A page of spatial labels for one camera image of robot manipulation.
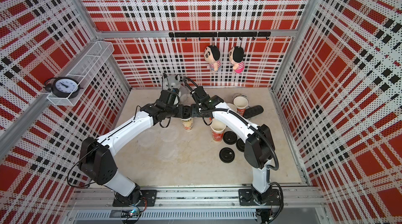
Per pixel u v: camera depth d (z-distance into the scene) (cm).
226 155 86
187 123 90
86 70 80
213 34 88
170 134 95
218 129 90
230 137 93
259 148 47
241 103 96
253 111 103
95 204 72
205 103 61
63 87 64
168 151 91
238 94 112
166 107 64
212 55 91
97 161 43
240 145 90
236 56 94
